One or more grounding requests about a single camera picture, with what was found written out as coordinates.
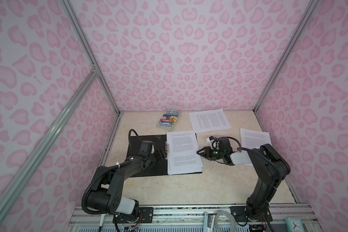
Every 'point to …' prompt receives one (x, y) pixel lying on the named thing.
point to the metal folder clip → (167, 147)
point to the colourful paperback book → (169, 119)
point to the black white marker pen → (101, 221)
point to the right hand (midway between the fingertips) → (200, 152)
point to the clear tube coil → (234, 221)
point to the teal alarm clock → (293, 224)
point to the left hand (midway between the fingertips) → (164, 153)
